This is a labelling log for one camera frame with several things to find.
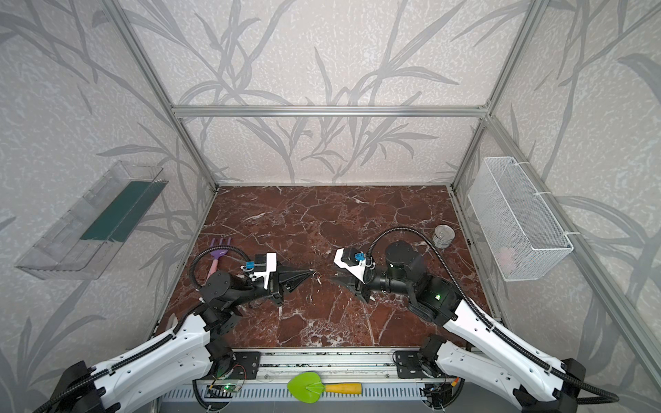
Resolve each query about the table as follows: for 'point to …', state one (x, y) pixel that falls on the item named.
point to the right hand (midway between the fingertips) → (334, 263)
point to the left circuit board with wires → (232, 380)
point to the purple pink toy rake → (217, 255)
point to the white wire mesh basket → (524, 238)
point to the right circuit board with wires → (443, 392)
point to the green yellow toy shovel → (307, 387)
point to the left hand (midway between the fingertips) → (312, 270)
